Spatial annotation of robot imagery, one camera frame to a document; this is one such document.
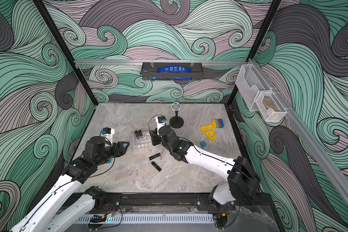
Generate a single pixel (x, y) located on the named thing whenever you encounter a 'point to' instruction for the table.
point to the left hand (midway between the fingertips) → (127, 142)
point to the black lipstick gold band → (137, 133)
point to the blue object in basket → (173, 68)
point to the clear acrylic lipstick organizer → (143, 141)
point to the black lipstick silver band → (152, 157)
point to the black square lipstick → (157, 167)
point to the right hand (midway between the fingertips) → (155, 129)
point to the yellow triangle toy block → (209, 130)
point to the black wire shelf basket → (150, 69)
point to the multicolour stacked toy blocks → (218, 123)
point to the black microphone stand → (176, 122)
